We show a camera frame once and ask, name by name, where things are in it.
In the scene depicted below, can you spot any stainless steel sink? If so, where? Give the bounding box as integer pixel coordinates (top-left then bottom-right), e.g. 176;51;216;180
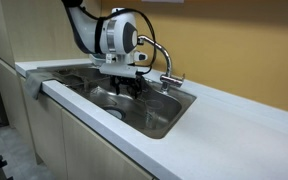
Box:
38;66;197;140

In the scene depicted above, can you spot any beige cabinet side panel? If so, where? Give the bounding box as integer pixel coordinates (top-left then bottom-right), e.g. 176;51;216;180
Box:
0;52;40;164

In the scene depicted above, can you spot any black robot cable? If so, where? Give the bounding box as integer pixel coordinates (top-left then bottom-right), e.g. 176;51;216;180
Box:
78;3;158;76

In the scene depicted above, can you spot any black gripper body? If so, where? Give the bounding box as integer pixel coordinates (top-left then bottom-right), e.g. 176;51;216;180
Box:
113;75;141;88

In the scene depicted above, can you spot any gray cloth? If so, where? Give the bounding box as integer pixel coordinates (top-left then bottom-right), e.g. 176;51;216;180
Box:
24;71;57;100

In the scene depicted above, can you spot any white wrist mount plate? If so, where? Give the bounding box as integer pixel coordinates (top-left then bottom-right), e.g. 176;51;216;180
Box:
89;53;140;79

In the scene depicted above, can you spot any beige cabinet door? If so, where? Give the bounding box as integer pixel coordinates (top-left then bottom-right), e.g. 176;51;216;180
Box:
19;78;68;180
61;109;155;180

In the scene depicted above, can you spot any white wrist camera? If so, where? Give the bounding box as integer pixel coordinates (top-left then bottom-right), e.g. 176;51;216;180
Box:
133;50;149;63

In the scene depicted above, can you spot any round sink drain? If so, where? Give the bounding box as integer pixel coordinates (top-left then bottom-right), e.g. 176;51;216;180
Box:
103;105;127;121

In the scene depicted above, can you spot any chrome gooseneck faucet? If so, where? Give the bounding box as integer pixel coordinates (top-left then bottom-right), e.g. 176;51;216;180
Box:
137;34;186;94

